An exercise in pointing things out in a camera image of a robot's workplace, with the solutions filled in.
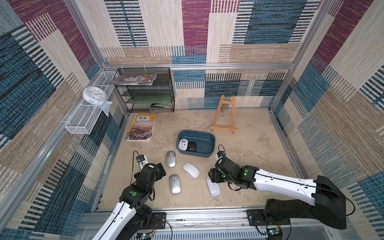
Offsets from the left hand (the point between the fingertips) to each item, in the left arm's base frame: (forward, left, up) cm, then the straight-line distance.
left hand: (154, 166), depth 81 cm
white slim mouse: (-8, -32, -10) cm, 34 cm away
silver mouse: (+9, -7, -10) cm, 15 cm away
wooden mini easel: (+30, -48, -6) cm, 57 cm away
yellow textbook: (+34, +16, -8) cm, 39 cm away
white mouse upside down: (+18, -14, -6) cm, 24 cm away
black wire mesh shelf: (+53, +5, +3) cm, 53 cm away
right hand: (-3, -31, -3) cm, 31 cm away
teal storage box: (+20, -23, -8) cm, 31 cm away
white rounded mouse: (+1, -19, -8) cm, 21 cm away
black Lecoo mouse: (+18, -20, -9) cm, 28 cm away
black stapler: (+47, +5, +1) cm, 47 cm away
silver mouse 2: (-6, -10, -11) cm, 16 cm away
